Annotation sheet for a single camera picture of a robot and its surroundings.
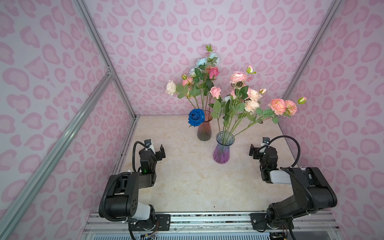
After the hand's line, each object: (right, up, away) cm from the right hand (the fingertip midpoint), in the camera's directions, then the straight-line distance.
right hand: (260, 143), depth 92 cm
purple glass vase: (-24, -7, -1) cm, 25 cm away
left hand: (-65, 0, -1) cm, 65 cm away
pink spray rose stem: (-41, +30, -8) cm, 52 cm away
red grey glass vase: (-35, +6, +8) cm, 36 cm away
